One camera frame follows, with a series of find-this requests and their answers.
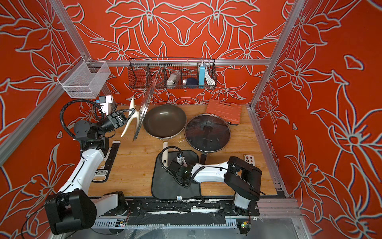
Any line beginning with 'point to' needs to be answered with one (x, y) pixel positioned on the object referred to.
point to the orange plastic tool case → (232, 112)
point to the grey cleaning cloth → (164, 186)
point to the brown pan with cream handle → (165, 122)
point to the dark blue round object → (192, 83)
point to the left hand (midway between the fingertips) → (135, 112)
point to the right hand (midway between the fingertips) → (176, 175)
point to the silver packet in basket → (173, 78)
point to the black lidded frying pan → (206, 133)
